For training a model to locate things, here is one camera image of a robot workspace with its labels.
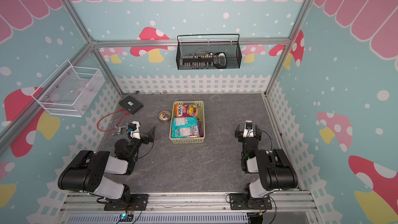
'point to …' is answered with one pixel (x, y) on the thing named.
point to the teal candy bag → (184, 126)
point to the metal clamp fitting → (118, 129)
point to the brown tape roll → (165, 116)
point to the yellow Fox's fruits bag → (186, 110)
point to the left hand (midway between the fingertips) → (148, 126)
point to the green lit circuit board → (125, 217)
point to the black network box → (131, 105)
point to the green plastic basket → (187, 140)
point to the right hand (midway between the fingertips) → (248, 124)
